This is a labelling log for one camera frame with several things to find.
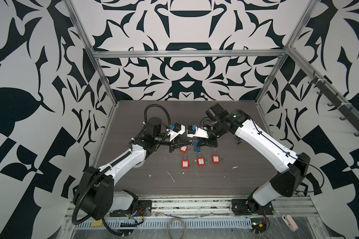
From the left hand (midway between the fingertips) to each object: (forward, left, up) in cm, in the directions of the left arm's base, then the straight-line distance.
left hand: (193, 139), depth 72 cm
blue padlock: (+7, -4, -23) cm, 25 cm away
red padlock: (+7, +4, -23) cm, 24 cm away
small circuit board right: (-33, -30, -25) cm, 51 cm away
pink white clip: (-32, -43, -21) cm, 57 cm away
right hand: (0, -3, -2) cm, 3 cm away
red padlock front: (-2, +3, -23) cm, 23 cm away
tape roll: (-2, +29, -23) cm, 37 cm away
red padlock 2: (-1, -6, -23) cm, 24 cm away
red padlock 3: (0, -15, -22) cm, 27 cm away
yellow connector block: (-30, +46, -23) cm, 59 cm away
